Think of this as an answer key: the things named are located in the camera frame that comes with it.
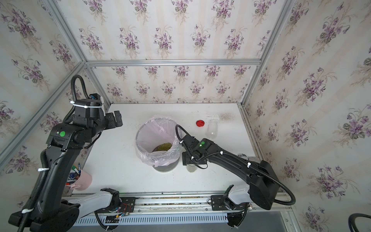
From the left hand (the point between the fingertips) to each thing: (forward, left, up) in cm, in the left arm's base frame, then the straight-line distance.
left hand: (110, 117), depth 65 cm
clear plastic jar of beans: (+17, -54, -33) cm, 65 cm away
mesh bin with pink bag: (+1, -18, -25) cm, 31 cm away
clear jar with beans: (-11, -38, -35) cm, 53 cm away
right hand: (-10, -38, -27) cm, 48 cm away
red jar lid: (+24, -46, -35) cm, 63 cm away
